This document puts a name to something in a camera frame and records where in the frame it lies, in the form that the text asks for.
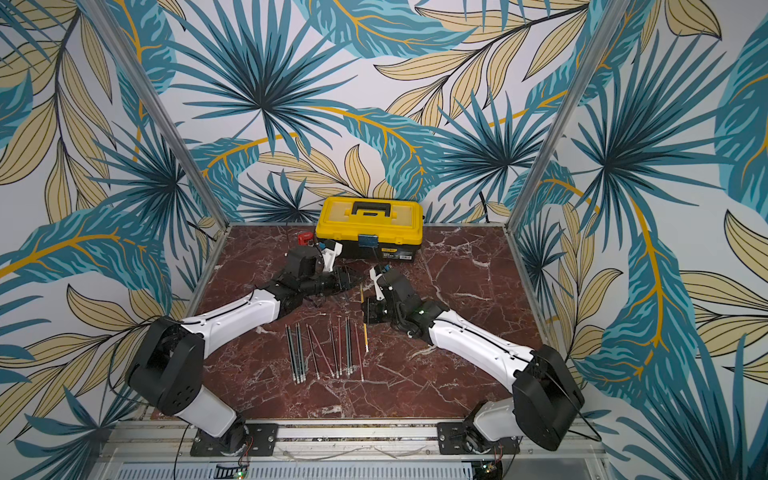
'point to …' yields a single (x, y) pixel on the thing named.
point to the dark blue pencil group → (334, 353)
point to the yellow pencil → (364, 328)
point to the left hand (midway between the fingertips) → (363, 281)
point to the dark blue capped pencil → (312, 352)
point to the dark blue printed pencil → (301, 352)
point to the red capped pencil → (331, 371)
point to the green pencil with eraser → (301, 352)
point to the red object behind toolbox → (304, 238)
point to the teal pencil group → (348, 346)
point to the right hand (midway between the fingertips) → (361, 305)
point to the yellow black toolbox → (379, 229)
